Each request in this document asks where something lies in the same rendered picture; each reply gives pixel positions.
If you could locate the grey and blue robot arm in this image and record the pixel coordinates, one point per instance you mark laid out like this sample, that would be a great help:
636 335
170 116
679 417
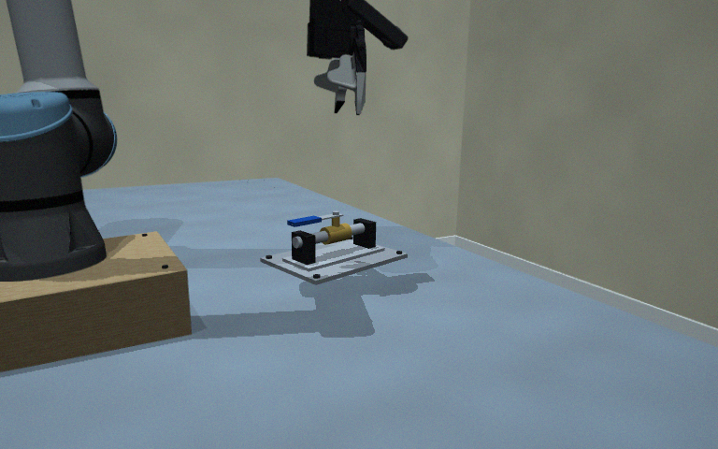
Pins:
48 135

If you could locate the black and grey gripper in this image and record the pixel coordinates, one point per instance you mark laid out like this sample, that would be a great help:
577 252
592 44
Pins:
346 38

